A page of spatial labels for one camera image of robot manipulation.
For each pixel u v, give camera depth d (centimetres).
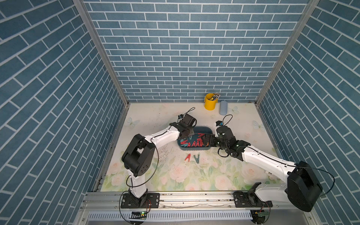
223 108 116
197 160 89
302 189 42
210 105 114
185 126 72
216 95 103
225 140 63
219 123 76
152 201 74
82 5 70
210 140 74
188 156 89
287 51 88
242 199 74
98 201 76
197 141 96
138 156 49
